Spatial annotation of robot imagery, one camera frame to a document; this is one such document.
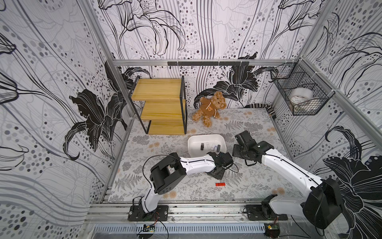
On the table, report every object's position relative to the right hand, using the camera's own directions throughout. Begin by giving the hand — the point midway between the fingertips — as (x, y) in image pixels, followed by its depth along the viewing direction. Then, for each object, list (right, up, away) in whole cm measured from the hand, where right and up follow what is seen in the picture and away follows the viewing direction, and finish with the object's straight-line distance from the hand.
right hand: (238, 150), depth 85 cm
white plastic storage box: (-25, +3, +14) cm, 29 cm away
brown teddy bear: (-14, +27, +23) cm, 38 cm away
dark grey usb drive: (-20, 0, +13) cm, 24 cm away
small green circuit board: (-46, -37, -13) cm, 61 cm away
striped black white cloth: (+36, +27, +34) cm, 56 cm away
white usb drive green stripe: (-14, -1, +12) cm, 19 cm away
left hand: (-13, -16, +2) cm, 21 cm away
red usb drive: (-11, -19, -3) cm, 22 cm away
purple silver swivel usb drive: (-12, -1, +11) cm, 16 cm away
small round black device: (+12, -36, -14) cm, 41 cm away
